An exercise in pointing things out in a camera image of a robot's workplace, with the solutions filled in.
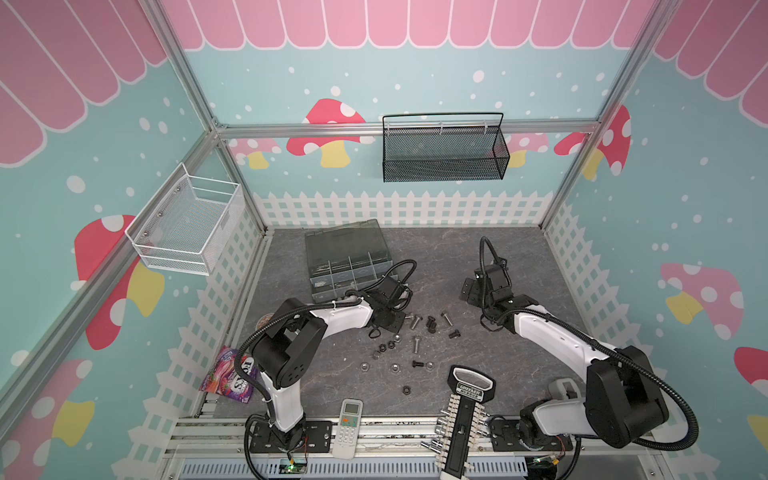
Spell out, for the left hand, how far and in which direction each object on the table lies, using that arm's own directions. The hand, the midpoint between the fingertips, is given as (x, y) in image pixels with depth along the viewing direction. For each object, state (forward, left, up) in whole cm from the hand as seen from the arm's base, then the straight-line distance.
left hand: (395, 324), depth 94 cm
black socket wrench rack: (-29, -17, +2) cm, 34 cm away
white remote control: (-30, +11, +1) cm, 32 cm away
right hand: (+7, -24, +11) cm, 28 cm away
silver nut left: (-14, +8, +1) cm, 16 cm away
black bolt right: (-3, -19, +1) cm, 19 cm away
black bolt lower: (-13, -6, +1) cm, 14 cm away
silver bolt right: (+2, -17, +1) cm, 17 cm away
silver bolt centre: (-7, -7, +1) cm, 10 cm away
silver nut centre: (-14, 0, +1) cm, 14 cm away
